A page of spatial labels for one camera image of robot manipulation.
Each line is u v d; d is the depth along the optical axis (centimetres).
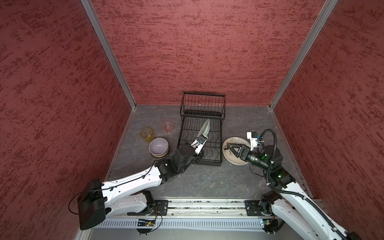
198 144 59
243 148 63
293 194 50
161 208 74
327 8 71
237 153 63
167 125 104
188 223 71
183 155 53
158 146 90
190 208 76
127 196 46
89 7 71
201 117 85
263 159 60
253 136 68
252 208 74
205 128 70
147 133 105
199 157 65
